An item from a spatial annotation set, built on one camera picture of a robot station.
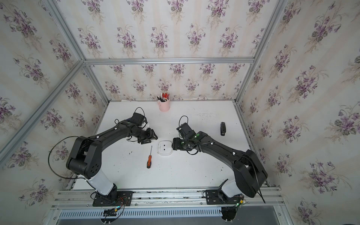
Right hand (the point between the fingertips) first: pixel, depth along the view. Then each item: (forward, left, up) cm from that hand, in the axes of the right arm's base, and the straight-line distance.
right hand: (177, 147), depth 83 cm
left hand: (+6, +14, -2) cm, 16 cm away
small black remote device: (+18, -32, -6) cm, 37 cm away
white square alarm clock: (+2, +8, -6) cm, 10 cm away
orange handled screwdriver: (-8, +17, -7) cm, 20 cm away
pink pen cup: (+36, +12, -3) cm, 38 cm away
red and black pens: (+43, +12, 0) cm, 44 cm away
